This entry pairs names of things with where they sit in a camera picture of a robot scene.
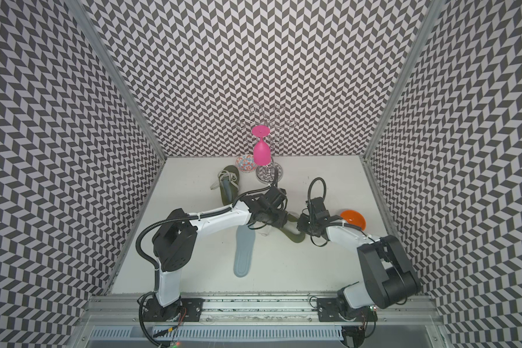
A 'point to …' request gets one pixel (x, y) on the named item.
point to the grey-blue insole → (245, 243)
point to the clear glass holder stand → (272, 173)
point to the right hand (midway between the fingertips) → (300, 228)
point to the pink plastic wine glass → (262, 151)
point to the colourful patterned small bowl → (246, 163)
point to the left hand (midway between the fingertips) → (281, 221)
